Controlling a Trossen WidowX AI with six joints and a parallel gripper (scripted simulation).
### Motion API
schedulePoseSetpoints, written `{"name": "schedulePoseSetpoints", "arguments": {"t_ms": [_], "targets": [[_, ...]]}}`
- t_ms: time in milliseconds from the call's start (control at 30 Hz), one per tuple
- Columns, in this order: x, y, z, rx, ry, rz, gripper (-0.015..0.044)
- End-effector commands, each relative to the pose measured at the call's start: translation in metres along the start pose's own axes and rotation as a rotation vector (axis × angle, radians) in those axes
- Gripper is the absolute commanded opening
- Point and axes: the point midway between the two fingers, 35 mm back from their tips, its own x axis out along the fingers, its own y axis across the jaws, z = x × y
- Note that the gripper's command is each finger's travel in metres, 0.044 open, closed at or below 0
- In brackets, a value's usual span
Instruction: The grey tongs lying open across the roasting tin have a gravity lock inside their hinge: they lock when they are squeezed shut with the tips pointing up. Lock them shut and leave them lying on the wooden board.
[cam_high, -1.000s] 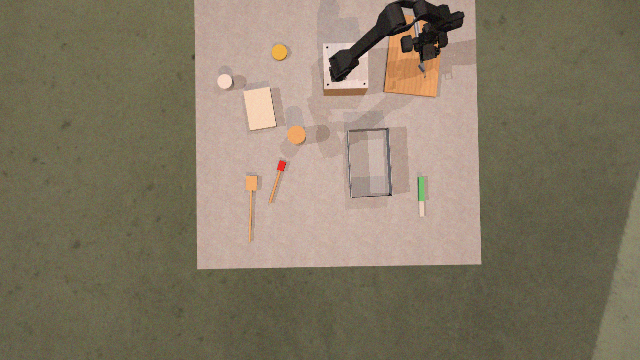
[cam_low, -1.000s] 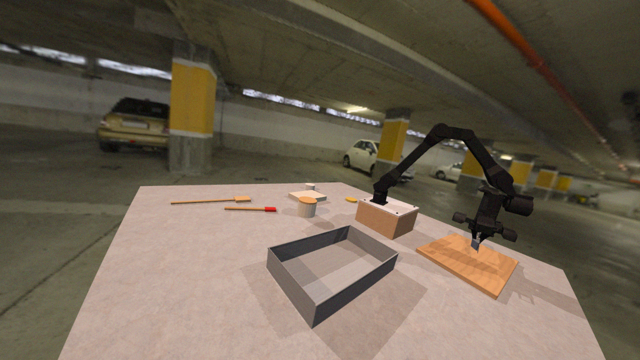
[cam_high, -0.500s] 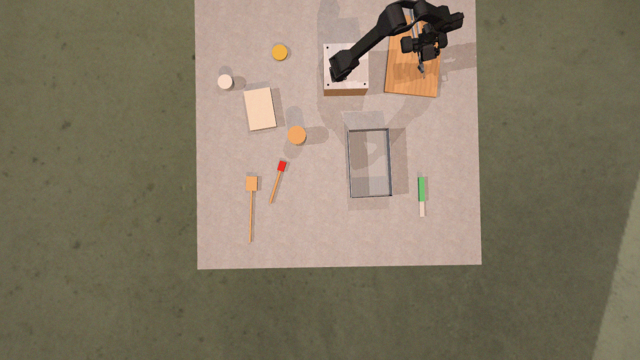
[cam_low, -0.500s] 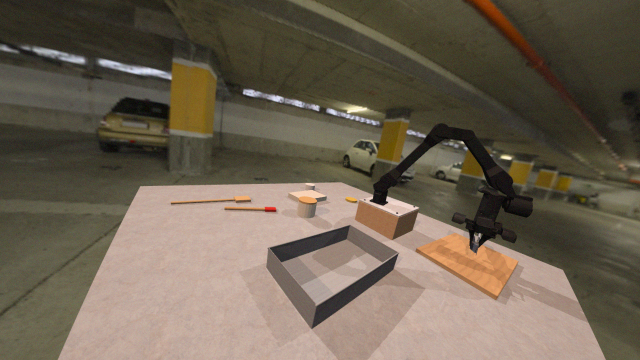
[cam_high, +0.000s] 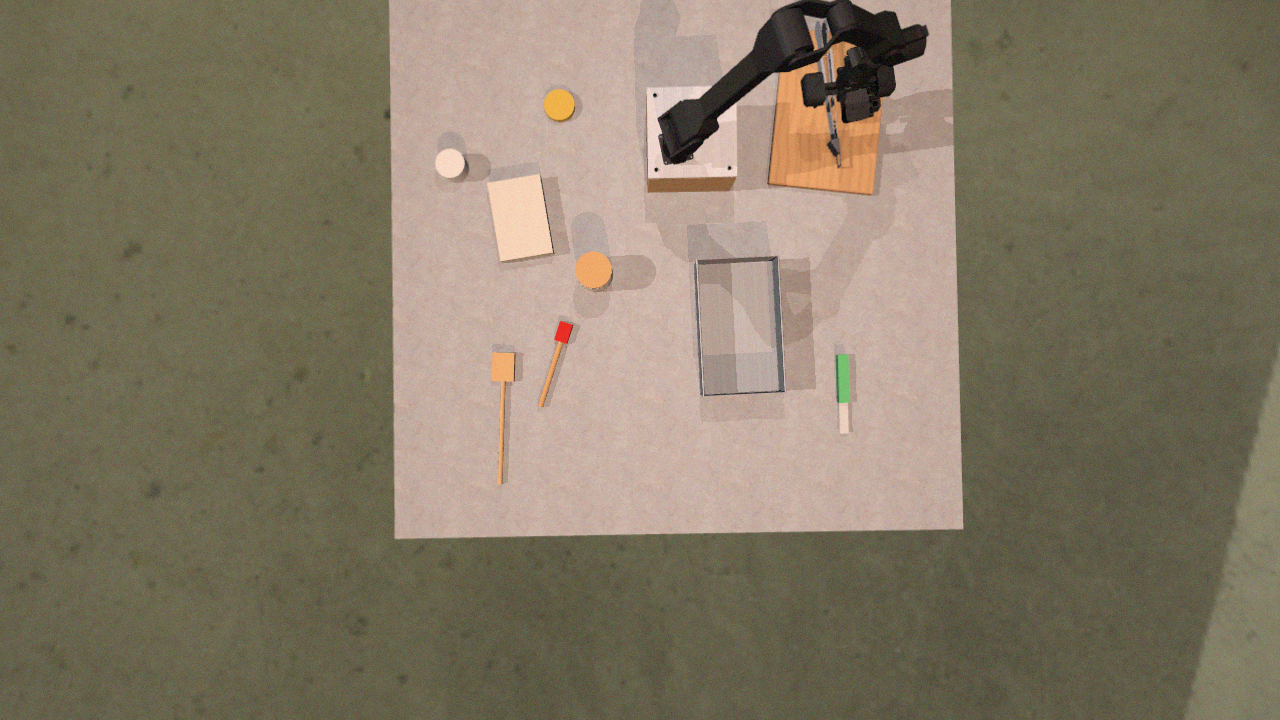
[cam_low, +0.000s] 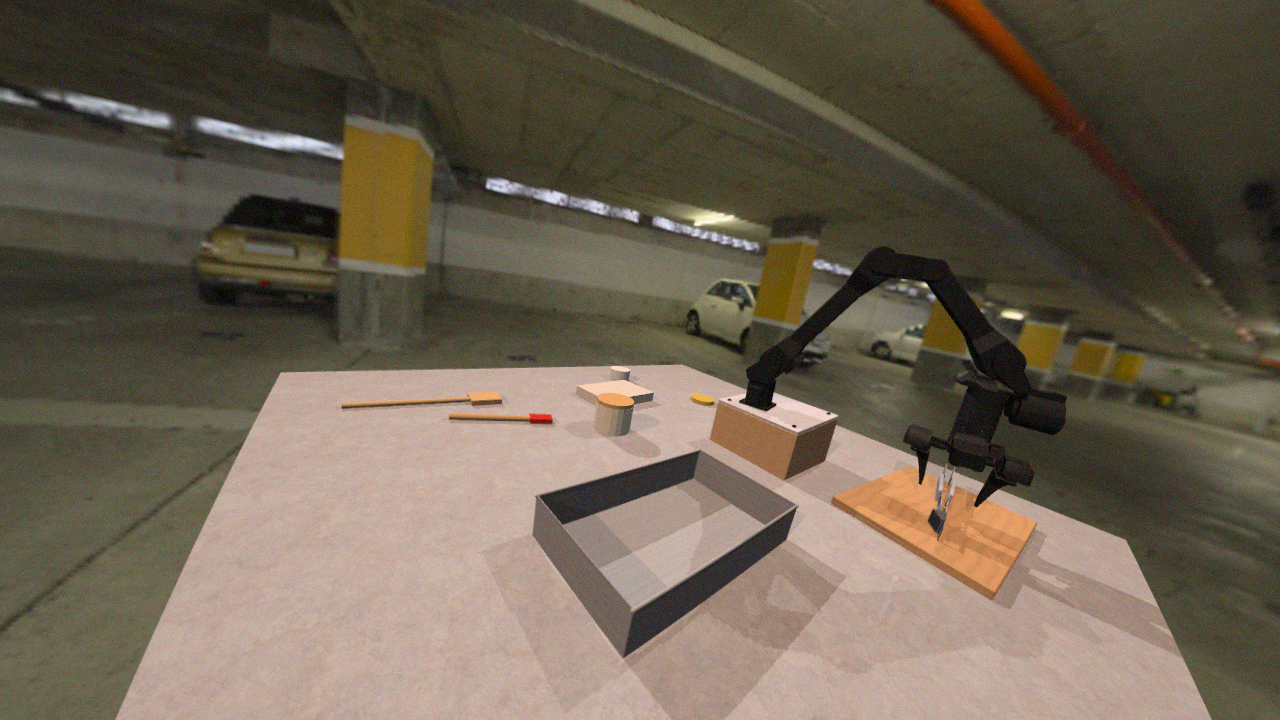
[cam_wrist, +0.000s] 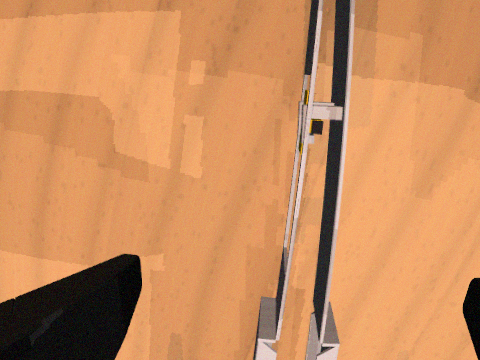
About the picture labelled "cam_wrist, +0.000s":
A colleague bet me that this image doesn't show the light brown wooden board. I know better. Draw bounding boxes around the light brown wooden board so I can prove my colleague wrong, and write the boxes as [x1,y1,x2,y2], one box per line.
[0,0,480,360]

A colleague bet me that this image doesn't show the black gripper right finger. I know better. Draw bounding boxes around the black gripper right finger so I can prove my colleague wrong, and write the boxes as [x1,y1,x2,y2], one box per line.
[463,277,480,360]

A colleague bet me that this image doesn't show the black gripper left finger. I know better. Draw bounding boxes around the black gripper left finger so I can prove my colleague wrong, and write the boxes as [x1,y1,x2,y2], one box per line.
[0,253,143,360]

